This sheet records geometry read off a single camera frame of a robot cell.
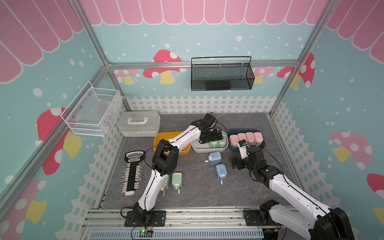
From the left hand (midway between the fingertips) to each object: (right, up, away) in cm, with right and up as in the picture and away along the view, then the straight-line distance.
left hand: (217, 140), depth 95 cm
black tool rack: (-51, -19, -7) cm, 55 cm away
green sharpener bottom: (-2, -2, -1) cm, 4 cm away
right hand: (+10, -7, -10) cm, 16 cm away
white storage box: (-12, -4, -1) cm, 13 cm away
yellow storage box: (-38, +3, +4) cm, 39 cm away
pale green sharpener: (-30, -22, -16) cm, 41 cm away
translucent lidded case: (-51, +11, +3) cm, 53 cm away
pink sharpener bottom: (+17, +3, +2) cm, 17 cm away
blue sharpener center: (+1, -17, -12) cm, 21 cm away
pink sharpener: (+11, 0, 0) cm, 11 cm away
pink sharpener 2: (+22, +1, +1) cm, 22 cm away
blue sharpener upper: (-2, -10, -7) cm, 12 cm away
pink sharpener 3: (+28, +1, +2) cm, 28 cm away
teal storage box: (+15, +6, +8) cm, 18 cm away
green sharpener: (+3, -2, -1) cm, 4 cm away
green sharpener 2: (-24, -21, -15) cm, 35 cm away
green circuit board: (-38, -44, -23) cm, 62 cm away
